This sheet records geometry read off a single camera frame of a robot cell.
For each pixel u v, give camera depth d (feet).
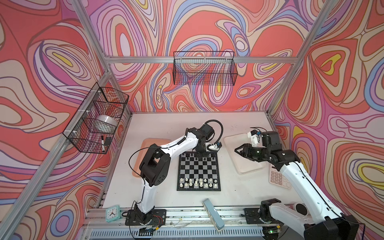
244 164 2.96
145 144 3.30
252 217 2.38
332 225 1.21
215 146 2.63
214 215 2.41
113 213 2.40
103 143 2.36
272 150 1.88
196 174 2.84
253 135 2.31
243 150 2.28
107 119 2.41
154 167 1.64
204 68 2.77
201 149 2.46
